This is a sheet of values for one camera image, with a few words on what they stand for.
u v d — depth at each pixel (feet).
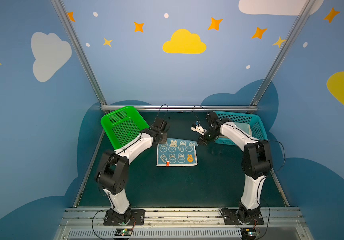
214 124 2.37
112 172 1.53
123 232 2.33
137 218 2.45
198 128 2.75
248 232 2.34
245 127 3.44
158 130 2.34
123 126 3.68
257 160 1.73
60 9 2.27
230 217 2.42
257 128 3.42
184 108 4.21
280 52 2.83
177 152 3.23
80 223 2.45
